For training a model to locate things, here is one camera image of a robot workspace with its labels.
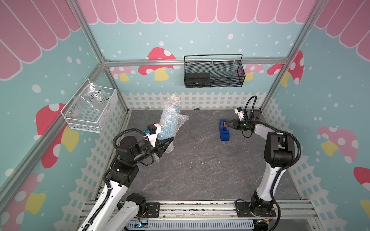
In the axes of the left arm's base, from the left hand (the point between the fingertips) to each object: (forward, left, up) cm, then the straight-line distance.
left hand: (170, 137), depth 66 cm
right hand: (+26, -33, -19) cm, 47 cm away
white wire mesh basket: (+14, +42, +3) cm, 44 cm away
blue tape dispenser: (+24, -33, -25) cm, 48 cm away
